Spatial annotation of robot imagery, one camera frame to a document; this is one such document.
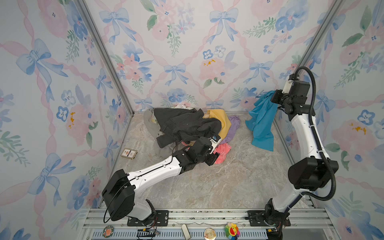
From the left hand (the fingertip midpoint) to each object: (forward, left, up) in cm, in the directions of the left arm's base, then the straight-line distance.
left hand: (216, 149), depth 77 cm
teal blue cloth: (+22, -30, +1) cm, 38 cm away
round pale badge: (-34, +4, -19) cm, 40 cm away
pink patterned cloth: (+9, -7, -16) cm, 20 cm away
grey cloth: (+30, +42, -18) cm, 55 cm away
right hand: (+26, -33, +18) cm, 46 cm away
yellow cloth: (+32, -7, -7) cm, 34 cm away
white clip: (-34, +15, -16) cm, 40 cm away
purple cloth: (+35, -19, -17) cm, 44 cm away
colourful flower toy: (-34, -7, -18) cm, 39 cm away
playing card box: (+7, +53, -18) cm, 56 cm away
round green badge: (-34, +51, -19) cm, 64 cm away
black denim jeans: (+20, +18, -4) cm, 27 cm away
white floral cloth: (+45, +21, -12) cm, 52 cm away
